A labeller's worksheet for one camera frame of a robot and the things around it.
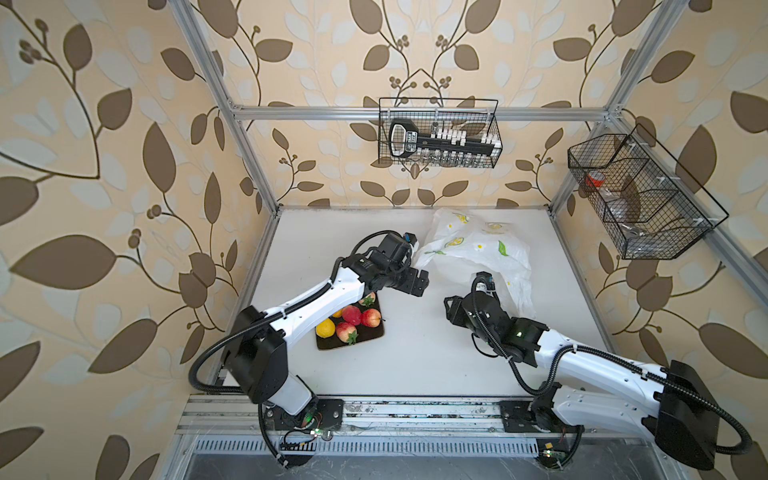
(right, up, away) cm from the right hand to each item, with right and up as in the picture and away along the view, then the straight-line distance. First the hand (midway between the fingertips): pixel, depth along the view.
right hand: (450, 306), depth 80 cm
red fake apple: (-22, -5, +6) cm, 23 cm away
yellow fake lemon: (-35, -7, +4) cm, 36 cm away
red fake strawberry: (-23, -1, +11) cm, 26 cm away
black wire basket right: (+48, +26, -8) cm, 55 cm away
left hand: (-9, +8, 0) cm, 12 cm away
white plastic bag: (+7, +17, +8) cm, 20 cm away
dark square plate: (-24, -10, +5) cm, 26 cm away
